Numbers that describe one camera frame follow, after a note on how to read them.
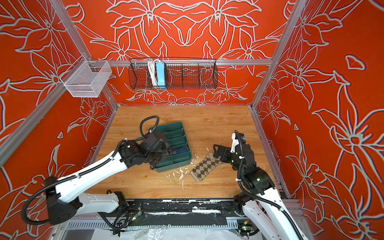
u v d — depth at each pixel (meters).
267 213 0.46
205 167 0.86
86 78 0.92
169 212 0.73
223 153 0.62
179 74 0.98
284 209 0.42
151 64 0.87
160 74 0.88
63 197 0.39
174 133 0.97
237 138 0.61
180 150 0.86
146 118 0.62
